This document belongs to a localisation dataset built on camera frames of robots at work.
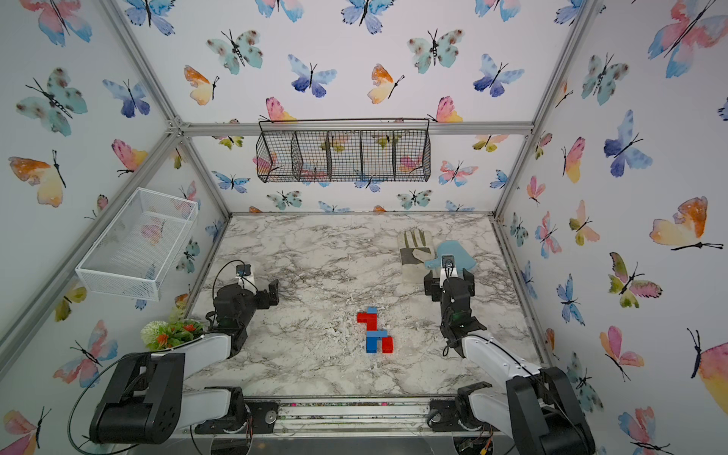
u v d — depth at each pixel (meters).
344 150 0.98
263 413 0.74
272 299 0.84
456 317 0.66
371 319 0.89
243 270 0.79
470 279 0.77
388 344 0.84
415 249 1.08
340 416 0.75
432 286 0.78
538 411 0.41
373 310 0.93
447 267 0.71
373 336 0.88
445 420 0.73
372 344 0.84
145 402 0.42
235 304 0.69
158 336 0.72
